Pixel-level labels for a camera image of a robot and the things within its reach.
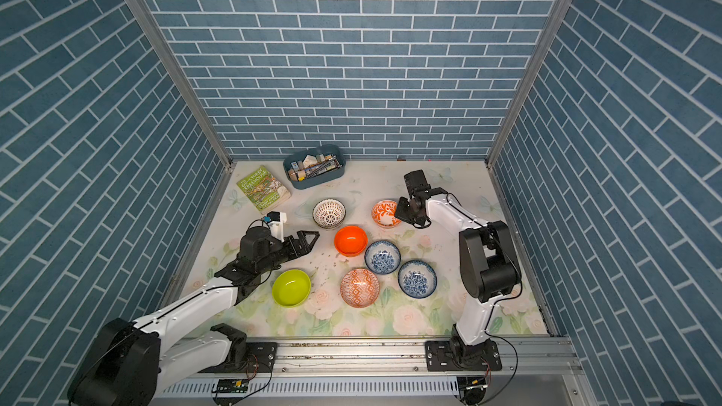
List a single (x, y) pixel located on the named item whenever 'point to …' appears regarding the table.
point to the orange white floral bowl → (384, 213)
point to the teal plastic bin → (320, 179)
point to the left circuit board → (231, 385)
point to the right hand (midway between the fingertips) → (401, 214)
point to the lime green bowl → (291, 288)
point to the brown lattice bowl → (329, 212)
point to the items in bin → (310, 166)
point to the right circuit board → (472, 389)
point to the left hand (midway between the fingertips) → (317, 239)
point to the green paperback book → (264, 190)
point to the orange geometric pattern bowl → (359, 288)
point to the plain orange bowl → (351, 241)
